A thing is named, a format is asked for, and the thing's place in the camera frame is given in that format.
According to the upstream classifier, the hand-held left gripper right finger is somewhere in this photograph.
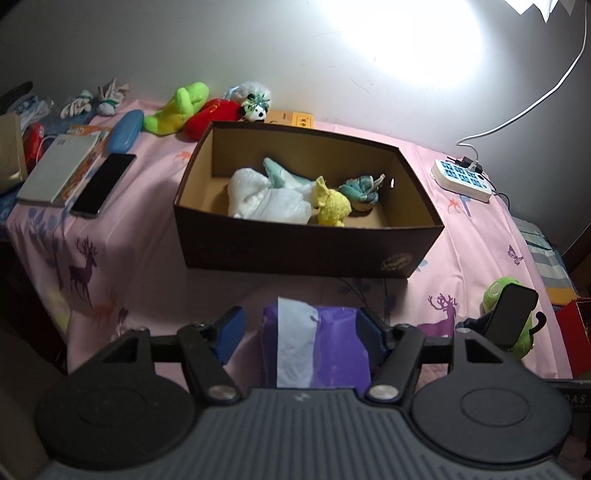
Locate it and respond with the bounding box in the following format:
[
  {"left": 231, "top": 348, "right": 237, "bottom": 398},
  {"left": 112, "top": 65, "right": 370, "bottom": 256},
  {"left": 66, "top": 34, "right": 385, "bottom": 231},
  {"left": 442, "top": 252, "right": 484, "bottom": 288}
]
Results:
[{"left": 356, "top": 307, "right": 513, "bottom": 404}]

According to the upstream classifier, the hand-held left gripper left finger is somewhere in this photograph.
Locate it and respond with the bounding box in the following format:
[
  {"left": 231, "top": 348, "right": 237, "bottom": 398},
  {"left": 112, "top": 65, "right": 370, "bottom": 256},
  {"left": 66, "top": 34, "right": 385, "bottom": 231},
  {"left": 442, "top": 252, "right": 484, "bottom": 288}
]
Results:
[{"left": 81, "top": 305, "right": 247, "bottom": 404}]

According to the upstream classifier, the purple tissue pack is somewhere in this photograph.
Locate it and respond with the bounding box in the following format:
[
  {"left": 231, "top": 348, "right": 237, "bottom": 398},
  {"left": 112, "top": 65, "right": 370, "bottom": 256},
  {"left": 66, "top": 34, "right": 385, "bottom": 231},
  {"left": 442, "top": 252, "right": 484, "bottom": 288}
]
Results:
[{"left": 262, "top": 298, "right": 372, "bottom": 388}]

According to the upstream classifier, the brown cardboard box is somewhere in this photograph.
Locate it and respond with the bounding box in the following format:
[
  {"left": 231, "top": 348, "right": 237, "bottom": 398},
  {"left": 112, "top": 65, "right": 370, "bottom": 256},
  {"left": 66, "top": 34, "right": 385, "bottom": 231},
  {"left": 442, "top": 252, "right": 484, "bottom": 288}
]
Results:
[{"left": 174, "top": 121, "right": 445, "bottom": 279}]

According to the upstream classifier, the yellow plush cloth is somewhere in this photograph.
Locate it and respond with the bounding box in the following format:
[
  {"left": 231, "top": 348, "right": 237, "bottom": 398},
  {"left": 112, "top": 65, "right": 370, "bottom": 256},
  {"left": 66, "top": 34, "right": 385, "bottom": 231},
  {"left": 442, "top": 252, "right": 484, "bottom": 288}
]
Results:
[{"left": 315, "top": 175, "right": 352, "bottom": 228}]

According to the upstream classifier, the green frog plush toy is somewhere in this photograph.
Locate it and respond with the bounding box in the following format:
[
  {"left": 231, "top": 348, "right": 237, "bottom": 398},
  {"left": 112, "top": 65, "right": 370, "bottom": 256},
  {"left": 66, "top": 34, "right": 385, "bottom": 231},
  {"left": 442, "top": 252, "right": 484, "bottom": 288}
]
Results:
[{"left": 482, "top": 276, "right": 548, "bottom": 361}]

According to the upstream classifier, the white plastic bag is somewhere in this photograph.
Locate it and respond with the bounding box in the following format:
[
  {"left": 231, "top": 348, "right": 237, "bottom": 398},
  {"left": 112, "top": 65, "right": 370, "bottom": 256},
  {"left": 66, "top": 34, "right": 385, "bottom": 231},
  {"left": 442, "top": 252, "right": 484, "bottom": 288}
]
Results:
[{"left": 252, "top": 187, "right": 313, "bottom": 225}]

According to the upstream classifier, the teal striped plush toy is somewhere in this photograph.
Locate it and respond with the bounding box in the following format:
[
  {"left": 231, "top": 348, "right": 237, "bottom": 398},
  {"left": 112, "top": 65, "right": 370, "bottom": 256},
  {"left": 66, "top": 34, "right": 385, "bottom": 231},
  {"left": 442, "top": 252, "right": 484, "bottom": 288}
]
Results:
[{"left": 338, "top": 174, "right": 385, "bottom": 214}]

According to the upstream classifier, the mint green plush toy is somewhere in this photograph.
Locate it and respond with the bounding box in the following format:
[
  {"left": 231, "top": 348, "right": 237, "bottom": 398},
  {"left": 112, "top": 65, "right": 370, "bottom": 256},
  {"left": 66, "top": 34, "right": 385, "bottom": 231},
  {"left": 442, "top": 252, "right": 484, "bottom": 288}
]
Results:
[{"left": 262, "top": 158, "right": 319, "bottom": 192}]

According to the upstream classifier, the red box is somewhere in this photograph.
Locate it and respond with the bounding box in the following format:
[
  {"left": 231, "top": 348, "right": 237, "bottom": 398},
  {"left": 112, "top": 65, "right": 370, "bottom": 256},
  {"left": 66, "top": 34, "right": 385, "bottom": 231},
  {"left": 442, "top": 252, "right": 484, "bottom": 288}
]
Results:
[{"left": 555, "top": 299, "right": 591, "bottom": 380}]

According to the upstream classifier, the dark green phone stand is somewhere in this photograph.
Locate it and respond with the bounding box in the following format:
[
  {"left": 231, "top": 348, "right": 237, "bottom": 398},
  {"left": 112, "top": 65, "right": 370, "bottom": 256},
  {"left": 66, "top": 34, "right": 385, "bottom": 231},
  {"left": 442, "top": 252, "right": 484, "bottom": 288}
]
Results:
[{"left": 455, "top": 316, "right": 490, "bottom": 337}]

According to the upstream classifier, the pink deer print tablecloth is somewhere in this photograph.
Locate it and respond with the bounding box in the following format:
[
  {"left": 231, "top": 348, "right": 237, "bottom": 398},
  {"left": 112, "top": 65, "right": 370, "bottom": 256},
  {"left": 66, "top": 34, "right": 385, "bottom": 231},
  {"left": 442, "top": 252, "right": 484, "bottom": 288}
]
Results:
[{"left": 7, "top": 97, "right": 573, "bottom": 384}]

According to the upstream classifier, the black mounted phone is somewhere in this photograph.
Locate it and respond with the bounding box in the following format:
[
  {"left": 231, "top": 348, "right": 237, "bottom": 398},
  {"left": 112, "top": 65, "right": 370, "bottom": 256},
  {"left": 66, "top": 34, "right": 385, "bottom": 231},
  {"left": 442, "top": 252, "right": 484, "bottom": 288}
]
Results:
[{"left": 485, "top": 284, "right": 539, "bottom": 348}]

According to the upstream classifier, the striped fabric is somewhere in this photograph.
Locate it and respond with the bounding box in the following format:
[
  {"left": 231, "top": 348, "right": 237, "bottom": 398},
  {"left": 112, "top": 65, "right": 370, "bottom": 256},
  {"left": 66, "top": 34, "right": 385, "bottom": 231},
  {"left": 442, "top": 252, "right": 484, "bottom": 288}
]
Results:
[{"left": 515, "top": 216, "right": 580, "bottom": 306}]

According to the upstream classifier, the white power strip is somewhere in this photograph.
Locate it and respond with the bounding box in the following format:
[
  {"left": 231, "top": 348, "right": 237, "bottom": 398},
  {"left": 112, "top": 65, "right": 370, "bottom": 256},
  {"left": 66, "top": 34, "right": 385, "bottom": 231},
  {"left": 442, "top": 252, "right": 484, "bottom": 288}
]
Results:
[{"left": 431, "top": 158, "right": 492, "bottom": 203}]

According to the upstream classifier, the black smartphone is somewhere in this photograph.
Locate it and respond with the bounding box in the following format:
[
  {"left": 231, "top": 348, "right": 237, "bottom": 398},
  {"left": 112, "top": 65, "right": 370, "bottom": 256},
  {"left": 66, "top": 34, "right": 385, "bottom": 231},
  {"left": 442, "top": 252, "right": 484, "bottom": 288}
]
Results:
[{"left": 70, "top": 154, "right": 137, "bottom": 217}]

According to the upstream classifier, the red plush toy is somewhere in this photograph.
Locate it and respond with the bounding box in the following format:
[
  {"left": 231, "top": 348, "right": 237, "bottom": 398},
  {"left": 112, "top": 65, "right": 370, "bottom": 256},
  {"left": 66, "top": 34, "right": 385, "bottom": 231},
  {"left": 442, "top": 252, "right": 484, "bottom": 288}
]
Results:
[{"left": 185, "top": 98, "right": 243, "bottom": 138}]

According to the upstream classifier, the orange illustrated book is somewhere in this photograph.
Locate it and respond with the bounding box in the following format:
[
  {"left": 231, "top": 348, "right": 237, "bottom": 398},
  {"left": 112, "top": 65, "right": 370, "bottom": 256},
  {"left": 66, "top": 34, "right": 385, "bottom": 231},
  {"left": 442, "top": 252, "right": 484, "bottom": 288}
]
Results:
[{"left": 60, "top": 127, "right": 112, "bottom": 206}]

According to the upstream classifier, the flat yellow box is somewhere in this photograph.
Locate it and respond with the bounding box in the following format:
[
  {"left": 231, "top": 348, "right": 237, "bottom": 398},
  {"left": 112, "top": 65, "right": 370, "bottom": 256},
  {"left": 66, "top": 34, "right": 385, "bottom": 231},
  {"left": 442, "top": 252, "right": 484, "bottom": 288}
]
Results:
[{"left": 265, "top": 110, "right": 315, "bottom": 130}]

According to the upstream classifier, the lime green plush toy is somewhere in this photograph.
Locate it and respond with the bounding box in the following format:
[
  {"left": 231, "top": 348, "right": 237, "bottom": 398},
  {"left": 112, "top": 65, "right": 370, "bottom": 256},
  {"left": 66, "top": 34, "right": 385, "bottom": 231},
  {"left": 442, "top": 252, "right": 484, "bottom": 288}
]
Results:
[{"left": 143, "top": 82, "right": 209, "bottom": 137}]

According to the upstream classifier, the blue glasses case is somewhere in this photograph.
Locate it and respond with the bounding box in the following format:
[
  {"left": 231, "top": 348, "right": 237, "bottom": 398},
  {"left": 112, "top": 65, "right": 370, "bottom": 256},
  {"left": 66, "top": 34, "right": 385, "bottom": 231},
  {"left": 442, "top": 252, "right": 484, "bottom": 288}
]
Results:
[{"left": 108, "top": 110, "right": 142, "bottom": 153}]

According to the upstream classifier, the panda plush toy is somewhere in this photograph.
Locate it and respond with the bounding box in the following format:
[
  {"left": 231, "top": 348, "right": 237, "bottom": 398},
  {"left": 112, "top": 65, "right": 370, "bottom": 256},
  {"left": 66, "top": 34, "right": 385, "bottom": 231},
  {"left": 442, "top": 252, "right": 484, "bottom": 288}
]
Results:
[{"left": 226, "top": 82, "right": 271, "bottom": 123}]

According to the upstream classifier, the white notebook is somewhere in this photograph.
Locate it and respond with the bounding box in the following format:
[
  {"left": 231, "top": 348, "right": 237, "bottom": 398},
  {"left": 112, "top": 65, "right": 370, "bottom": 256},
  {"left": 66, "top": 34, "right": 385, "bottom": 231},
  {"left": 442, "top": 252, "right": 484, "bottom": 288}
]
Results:
[{"left": 17, "top": 134, "right": 100, "bottom": 207}]

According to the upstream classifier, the blue patterned pack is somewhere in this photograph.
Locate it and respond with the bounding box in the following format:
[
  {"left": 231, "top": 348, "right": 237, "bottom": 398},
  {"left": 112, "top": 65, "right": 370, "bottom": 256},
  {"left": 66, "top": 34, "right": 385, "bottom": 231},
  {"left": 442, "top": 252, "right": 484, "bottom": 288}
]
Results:
[{"left": 0, "top": 187, "right": 24, "bottom": 227}]

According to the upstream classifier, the white cloth bundle green tie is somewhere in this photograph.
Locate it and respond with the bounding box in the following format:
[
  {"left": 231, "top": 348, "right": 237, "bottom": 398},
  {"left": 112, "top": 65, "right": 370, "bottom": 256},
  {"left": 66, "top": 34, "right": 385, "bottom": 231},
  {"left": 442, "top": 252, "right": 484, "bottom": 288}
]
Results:
[{"left": 96, "top": 79, "right": 131, "bottom": 116}]

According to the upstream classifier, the red packet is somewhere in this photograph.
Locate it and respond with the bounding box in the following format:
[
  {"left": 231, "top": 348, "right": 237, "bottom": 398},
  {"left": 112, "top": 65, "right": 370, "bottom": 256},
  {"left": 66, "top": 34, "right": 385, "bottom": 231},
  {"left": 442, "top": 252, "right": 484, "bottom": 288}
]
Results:
[{"left": 21, "top": 122, "right": 47, "bottom": 169}]

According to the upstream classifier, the white glove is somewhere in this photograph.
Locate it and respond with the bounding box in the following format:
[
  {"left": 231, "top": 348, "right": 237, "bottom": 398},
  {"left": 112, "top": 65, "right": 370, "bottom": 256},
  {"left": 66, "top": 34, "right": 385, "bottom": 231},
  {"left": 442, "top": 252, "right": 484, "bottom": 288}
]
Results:
[{"left": 61, "top": 90, "right": 95, "bottom": 118}]

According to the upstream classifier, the yellow tissue box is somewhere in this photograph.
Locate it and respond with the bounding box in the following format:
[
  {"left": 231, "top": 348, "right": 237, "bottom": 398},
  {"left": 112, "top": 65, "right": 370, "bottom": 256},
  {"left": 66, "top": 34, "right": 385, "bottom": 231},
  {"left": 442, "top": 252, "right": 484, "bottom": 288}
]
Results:
[{"left": 0, "top": 113, "right": 29, "bottom": 190}]

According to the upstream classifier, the blue and white packet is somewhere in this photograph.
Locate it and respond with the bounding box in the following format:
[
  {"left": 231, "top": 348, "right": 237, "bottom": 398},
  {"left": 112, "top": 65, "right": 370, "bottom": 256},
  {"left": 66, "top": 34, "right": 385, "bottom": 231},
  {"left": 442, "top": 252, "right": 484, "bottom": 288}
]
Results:
[{"left": 9, "top": 95, "right": 51, "bottom": 127}]

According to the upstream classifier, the black flat object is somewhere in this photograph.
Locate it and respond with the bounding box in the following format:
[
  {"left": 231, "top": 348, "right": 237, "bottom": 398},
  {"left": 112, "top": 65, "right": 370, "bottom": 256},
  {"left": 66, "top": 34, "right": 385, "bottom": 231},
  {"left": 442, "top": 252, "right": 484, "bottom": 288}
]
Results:
[{"left": 0, "top": 82, "right": 34, "bottom": 112}]

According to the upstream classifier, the white power cable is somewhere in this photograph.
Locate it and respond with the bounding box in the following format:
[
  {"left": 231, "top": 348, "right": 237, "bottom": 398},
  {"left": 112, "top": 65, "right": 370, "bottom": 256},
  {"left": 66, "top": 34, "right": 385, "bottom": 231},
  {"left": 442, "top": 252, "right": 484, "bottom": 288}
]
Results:
[{"left": 456, "top": 46, "right": 591, "bottom": 162}]

